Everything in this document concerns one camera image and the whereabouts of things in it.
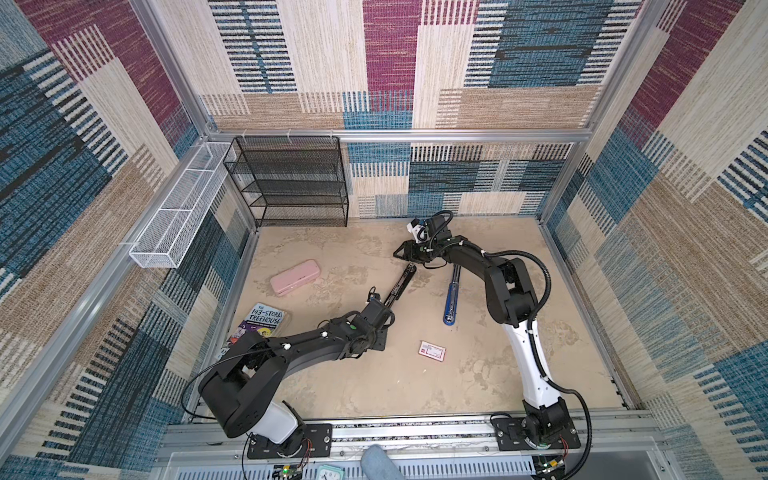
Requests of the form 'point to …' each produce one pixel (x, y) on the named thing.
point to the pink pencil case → (300, 274)
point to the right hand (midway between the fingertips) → (399, 256)
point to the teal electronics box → (330, 472)
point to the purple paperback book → (265, 319)
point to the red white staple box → (432, 351)
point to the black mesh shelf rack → (291, 181)
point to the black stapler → (405, 279)
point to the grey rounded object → (376, 464)
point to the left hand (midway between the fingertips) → (378, 329)
